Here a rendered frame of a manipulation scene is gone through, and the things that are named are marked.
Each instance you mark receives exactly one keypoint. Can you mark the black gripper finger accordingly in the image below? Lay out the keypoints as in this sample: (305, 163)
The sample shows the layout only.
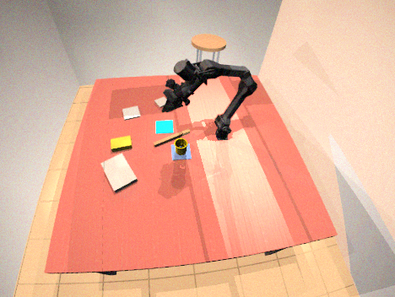
(178, 106)
(168, 106)

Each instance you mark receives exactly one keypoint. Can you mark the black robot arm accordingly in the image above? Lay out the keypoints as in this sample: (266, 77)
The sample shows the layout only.
(198, 73)

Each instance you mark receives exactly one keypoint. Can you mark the yellow cup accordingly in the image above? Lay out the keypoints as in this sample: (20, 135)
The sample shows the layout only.
(181, 142)

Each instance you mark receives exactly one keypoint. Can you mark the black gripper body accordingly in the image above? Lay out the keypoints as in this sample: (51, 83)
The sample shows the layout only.
(181, 95)

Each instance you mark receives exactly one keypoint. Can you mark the yellow block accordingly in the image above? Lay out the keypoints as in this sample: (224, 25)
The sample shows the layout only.
(121, 143)

